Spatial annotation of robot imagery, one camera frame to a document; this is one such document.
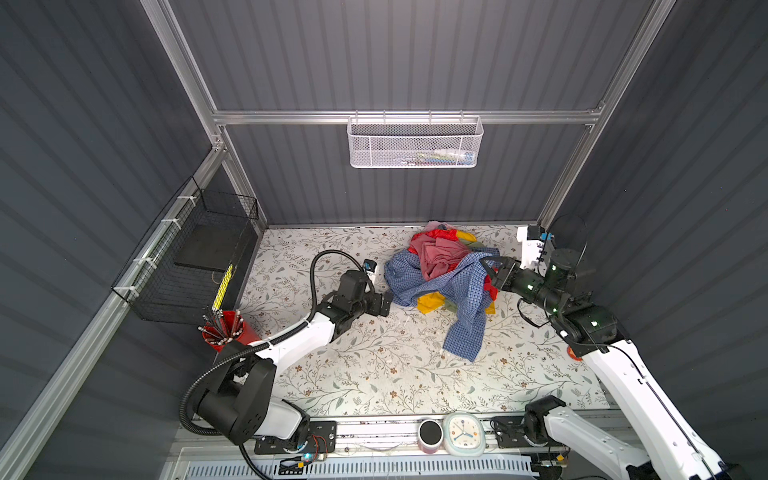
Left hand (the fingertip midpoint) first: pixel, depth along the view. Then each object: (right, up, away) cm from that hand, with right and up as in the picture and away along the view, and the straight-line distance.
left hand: (379, 291), depth 88 cm
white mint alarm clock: (+21, -33, -16) cm, 42 cm away
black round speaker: (+13, -32, -18) cm, 39 cm away
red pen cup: (-42, -9, -7) cm, 43 cm away
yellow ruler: (-36, +2, -20) cm, 41 cm away
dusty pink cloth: (+17, +11, -1) cm, 20 cm away
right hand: (+25, +9, -21) cm, 34 cm away
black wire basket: (-48, +6, -17) cm, 51 cm away
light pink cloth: (+20, +23, +29) cm, 42 cm away
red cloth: (+25, +18, +13) cm, 33 cm away
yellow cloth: (+19, -5, +10) cm, 22 cm away
